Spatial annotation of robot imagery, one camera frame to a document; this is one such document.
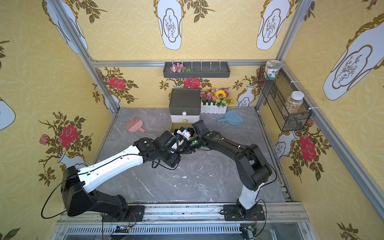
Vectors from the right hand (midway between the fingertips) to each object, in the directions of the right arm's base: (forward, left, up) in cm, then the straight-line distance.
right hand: (179, 148), depth 81 cm
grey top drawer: (+26, -3, +2) cm, 26 cm away
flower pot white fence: (+41, -20, -2) cm, 45 cm away
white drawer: (+24, +5, -4) cm, 25 cm away
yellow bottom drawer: (+26, +6, -13) cm, 29 cm away
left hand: (-3, +4, 0) cm, 5 cm away
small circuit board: (-36, +26, -17) cm, 47 cm away
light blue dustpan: (+37, -35, -15) cm, 53 cm away
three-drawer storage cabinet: (+42, +1, -1) cm, 42 cm away
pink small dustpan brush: (+25, +38, -14) cm, 48 cm away
